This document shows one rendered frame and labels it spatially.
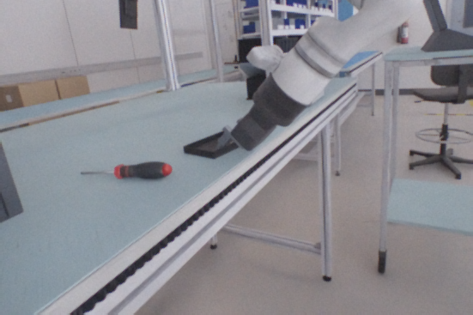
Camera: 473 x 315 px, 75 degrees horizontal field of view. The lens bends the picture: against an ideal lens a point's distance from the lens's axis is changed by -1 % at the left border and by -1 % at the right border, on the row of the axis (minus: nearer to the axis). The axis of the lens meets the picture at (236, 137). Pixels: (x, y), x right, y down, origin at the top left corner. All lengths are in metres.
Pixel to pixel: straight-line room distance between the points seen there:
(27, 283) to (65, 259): 0.04
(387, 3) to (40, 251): 0.45
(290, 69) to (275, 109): 0.06
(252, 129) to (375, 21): 0.22
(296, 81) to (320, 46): 0.05
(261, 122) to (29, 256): 0.33
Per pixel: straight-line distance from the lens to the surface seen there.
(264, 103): 0.46
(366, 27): 0.42
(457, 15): 6.64
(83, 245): 0.38
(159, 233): 0.37
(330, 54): 0.43
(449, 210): 1.87
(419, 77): 6.62
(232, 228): 1.87
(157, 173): 0.48
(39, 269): 0.37
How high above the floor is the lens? 1.18
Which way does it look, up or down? 16 degrees down
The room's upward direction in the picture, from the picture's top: 6 degrees counter-clockwise
